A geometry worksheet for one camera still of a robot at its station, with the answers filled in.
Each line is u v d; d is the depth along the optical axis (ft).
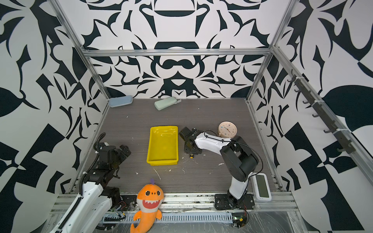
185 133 2.39
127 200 2.46
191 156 2.86
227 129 3.26
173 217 2.34
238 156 1.64
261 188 2.49
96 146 2.21
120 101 3.86
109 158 2.05
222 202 2.43
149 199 2.22
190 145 2.17
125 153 2.48
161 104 3.78
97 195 1.78
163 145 3.08
